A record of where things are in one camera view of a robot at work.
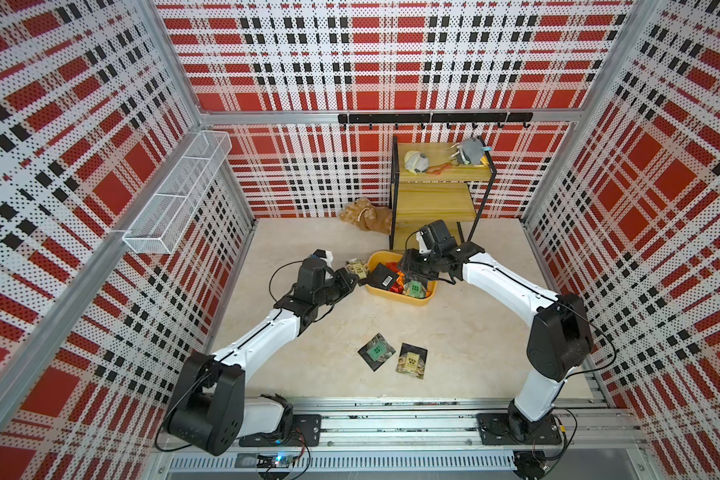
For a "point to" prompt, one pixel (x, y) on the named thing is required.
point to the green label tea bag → (376, 351)
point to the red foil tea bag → (393, 266)
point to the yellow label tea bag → (412, 361)
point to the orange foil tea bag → (400, 278)
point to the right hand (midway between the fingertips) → (407, 266)
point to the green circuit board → (275, 461)
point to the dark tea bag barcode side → (381, 277)
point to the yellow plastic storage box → (395, 294)
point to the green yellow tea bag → (414, 288)
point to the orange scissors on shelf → (436, 170)
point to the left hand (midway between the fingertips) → (364, 277)
